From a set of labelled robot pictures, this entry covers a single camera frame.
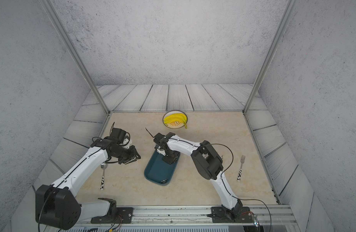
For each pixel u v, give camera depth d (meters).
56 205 0.39
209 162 0.54
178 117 1.11
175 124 1.11
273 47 0.84
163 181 0.84
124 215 0.73
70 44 0.83
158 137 0.78
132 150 0.74
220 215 0.73
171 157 0.83
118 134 0.66
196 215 0.74
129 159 0.73
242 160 0.94
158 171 0.85
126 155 0.72
